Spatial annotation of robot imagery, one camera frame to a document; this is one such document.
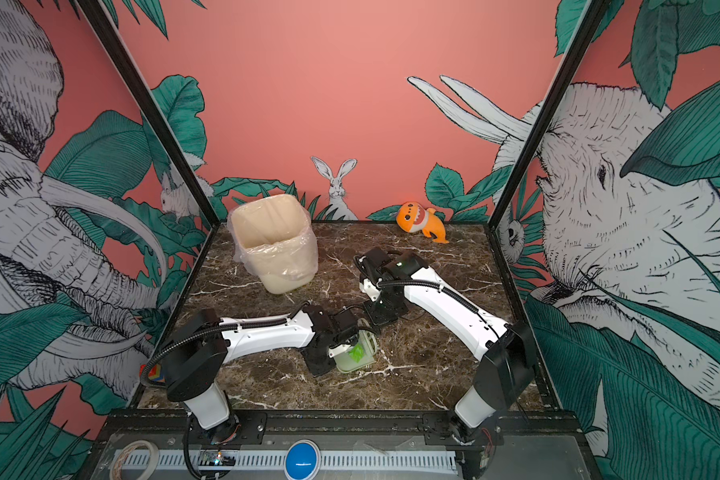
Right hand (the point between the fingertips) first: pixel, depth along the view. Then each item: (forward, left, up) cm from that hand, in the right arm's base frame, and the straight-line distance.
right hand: (370, 323), depth 75 cm
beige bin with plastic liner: (+34, +34, -5) cm, 48 cm away
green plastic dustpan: (-3, +6, -16) cm, 17 cm away
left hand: (-6, +14, -13) cm, 20 cm away
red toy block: (-9, +58, -12) cm, 60 cm away
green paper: (-2, +4, -15) cm, 16 cm away
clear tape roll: (-28, +59, -14) cm, 67 cm away
